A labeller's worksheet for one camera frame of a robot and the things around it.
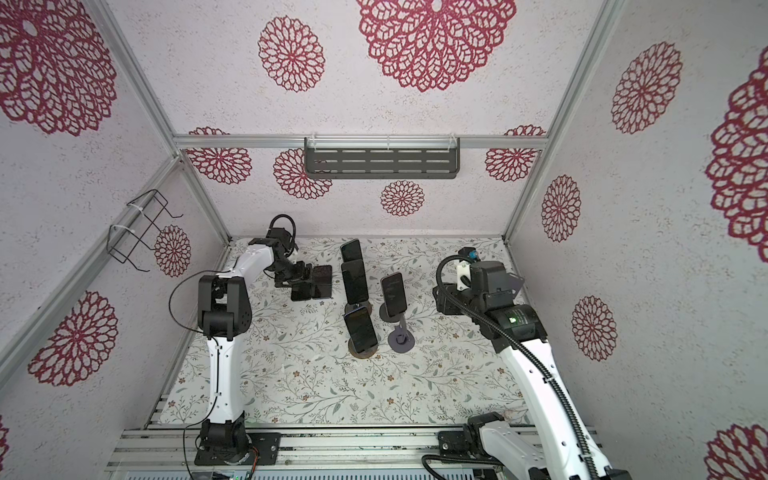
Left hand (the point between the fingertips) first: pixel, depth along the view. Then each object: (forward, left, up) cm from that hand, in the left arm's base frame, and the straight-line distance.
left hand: (303, 285), depth 106 cm
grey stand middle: (-16, -29, +4) cm, 33 cm away
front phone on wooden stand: (-24, -22, +14) cm, 35 cm away
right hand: (-20, -43, +27) cm, 55 cm away
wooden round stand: (-27, -22, +3) cm, 35 cm away
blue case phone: (+4, -6, -2) cm, 7 cm away
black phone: (+5, -18, +13) cm, 22 cm away
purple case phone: (-12, -32, +11) cm, 35 cm away
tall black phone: (-8, -20, +12) cm, 25 cm away
